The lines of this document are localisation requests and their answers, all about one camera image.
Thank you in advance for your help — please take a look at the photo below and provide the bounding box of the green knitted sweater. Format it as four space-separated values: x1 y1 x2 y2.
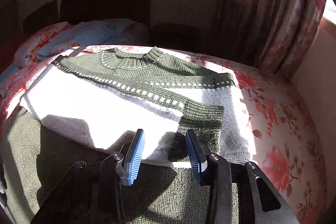
1 48 255 223

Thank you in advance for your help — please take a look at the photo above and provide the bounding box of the floral pink bed sheet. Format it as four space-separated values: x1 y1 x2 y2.
1 47 326 223

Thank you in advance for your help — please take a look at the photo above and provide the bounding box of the pink cartoon pillow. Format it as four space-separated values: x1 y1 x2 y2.
13 22 71 68

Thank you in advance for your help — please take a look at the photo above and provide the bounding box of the smaller dark wooden headboard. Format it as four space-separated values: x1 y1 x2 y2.
22 0 60 34

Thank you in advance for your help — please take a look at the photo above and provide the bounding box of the blue floral pillow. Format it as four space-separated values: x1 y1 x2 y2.
37 18 138 61

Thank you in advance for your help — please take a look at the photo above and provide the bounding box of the floral pink curtain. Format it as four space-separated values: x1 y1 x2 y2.
213 0 326 79

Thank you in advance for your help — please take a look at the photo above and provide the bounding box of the window with wooden frame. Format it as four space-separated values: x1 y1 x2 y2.
322 0 336 25

